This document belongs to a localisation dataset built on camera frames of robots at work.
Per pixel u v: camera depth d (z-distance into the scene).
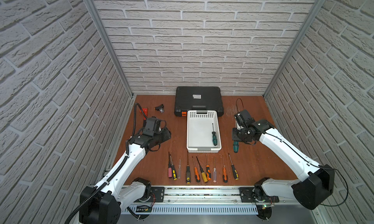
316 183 0.38
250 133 0.55
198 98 1.10
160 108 1.08
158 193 0.73
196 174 0.79
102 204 0.37
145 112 1.07
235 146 0.76
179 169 0.81
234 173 0.80
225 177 0.79
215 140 0.91
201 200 0.73
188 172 0.81
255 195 0.67
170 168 0.81
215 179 0.77
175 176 0.78
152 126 0.60
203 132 0.98
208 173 0.79
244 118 0.61
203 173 0.79
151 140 0.55
